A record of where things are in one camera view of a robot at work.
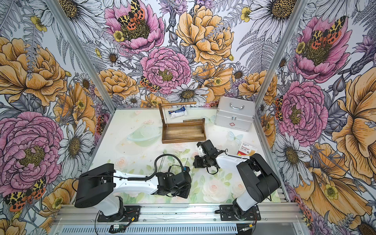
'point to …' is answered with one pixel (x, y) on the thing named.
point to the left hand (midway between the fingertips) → (186, 195)
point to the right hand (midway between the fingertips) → (194, 167)
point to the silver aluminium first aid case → (235, 113)
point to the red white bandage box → (246, 150)
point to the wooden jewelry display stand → (189, 130)
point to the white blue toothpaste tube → (179, 112)
